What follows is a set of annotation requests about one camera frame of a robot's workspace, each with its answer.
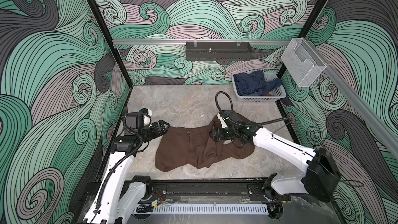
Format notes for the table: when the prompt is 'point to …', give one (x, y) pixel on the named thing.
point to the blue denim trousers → (253, 83)
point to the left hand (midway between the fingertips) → (164, 126)
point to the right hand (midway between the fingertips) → (215, 133)
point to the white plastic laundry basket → (278, 92)
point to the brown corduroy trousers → (180, 148)
